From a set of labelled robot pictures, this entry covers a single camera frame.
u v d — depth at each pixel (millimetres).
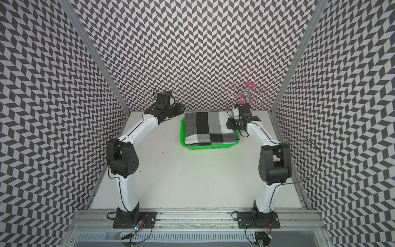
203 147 882
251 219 730
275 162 489
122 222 693
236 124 806
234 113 853
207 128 937
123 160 525
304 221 759
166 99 734
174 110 823
